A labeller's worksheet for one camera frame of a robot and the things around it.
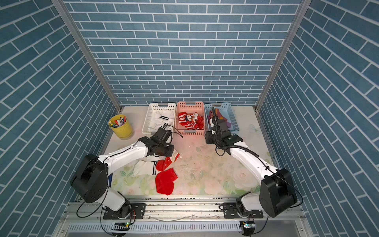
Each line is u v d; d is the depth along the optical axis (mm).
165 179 827
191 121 1048
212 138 754
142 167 880
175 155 914
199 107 1180
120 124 946
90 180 435
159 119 1116
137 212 737
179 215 735
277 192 412
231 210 736
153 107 1155
